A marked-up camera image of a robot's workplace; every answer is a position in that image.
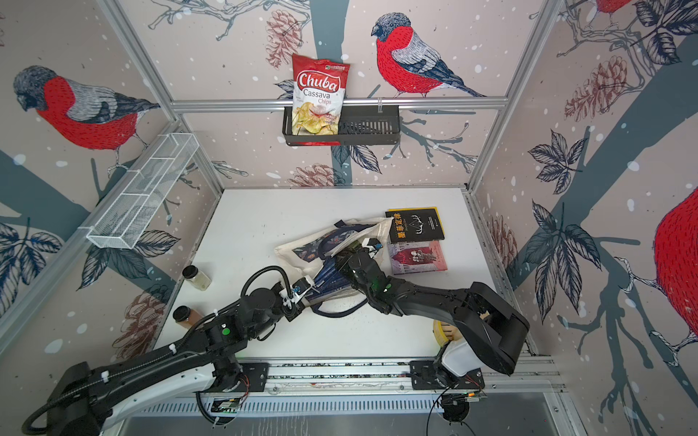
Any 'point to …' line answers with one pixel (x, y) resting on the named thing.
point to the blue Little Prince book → (329, 279)
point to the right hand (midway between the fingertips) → (334, 257)
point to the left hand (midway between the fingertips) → (311, 279)
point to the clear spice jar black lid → (196, 278)
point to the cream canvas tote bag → (314, 255)
